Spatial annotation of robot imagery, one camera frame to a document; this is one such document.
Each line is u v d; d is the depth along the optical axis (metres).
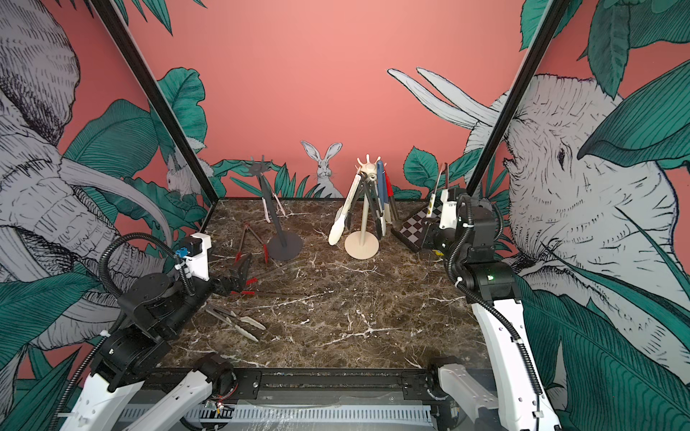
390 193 0.80
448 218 0.57
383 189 0.77
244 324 0.85
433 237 0.57
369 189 0.75
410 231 1.07
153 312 0.42
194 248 0.47
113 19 0.70
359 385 0.76
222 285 0.53
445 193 0.57
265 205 0.79
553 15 0.70
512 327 0.39
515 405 0.36
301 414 0.70
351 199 0.76
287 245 1.04
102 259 0.37
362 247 1.05
